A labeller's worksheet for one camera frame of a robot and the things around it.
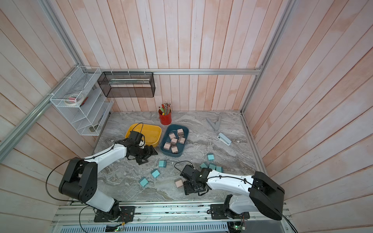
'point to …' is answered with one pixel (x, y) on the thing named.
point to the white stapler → (223, 138)
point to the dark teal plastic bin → (172, 128)
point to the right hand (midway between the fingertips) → (189, 188)
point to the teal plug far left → (144, 182)
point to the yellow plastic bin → (152, 133)
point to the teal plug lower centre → (155, 174)
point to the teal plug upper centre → (162, 163)
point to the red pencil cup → (164, 113)
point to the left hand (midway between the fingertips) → (153, 158)
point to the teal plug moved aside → (211, 157)
